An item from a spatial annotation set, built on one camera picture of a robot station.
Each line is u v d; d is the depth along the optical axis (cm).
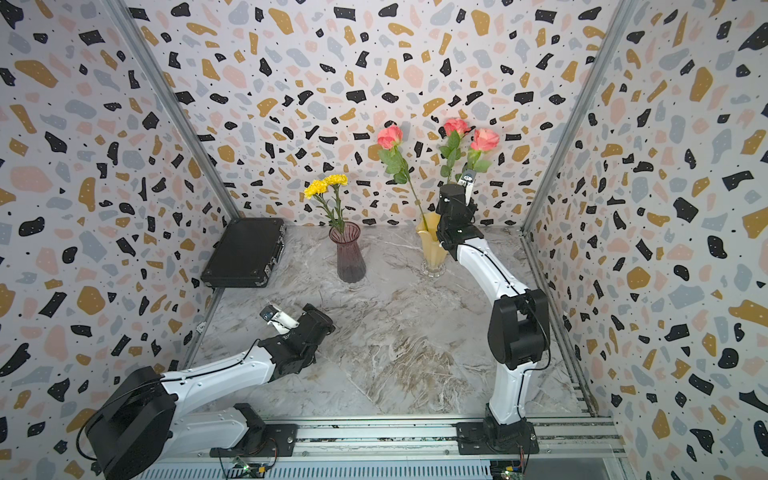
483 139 77
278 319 74
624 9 71
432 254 98
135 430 41
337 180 87
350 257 93
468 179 73
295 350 65
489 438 66
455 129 88
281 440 73
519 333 50
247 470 70
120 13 69
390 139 84
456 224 70
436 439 76
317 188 83
